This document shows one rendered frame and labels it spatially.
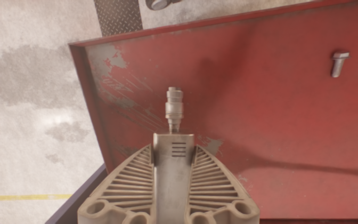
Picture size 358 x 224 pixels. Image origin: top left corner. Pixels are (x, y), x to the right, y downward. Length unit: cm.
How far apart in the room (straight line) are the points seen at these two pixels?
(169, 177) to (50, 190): 223
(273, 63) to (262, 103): 7
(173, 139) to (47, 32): 156
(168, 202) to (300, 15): 34
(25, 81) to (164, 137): 178
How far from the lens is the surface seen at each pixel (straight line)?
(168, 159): 16
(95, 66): 32
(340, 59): 33
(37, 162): 222
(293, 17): 32
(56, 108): 172
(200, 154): 16
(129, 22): 122
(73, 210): 92
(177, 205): 19
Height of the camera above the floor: 111
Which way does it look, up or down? 73 degrees down
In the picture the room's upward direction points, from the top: 162 degrees counter-clockwise
